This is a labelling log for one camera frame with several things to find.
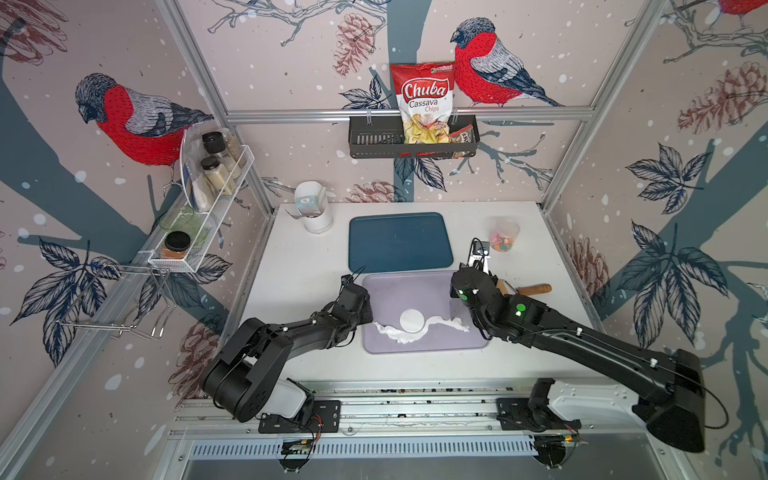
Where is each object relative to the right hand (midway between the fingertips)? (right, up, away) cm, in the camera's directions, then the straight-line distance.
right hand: (459, 265), depth 76 cm
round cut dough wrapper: (-11, -19, +15) cm, 27 cm away
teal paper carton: (-47, +18, +28) cm, 58 cm away
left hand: (-24, -13, +16) cm, 32 cm away
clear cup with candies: (+22, +8, +27) cm, 36 cm away
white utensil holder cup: (-44, +12, +34) cm, 57 cm away
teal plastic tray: (-15, +5, +35) cm, 38 cm away
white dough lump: (-16, -22, +10) cm, 29 cm away
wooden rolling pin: (+20, -10, +19) cm, 29 cm away
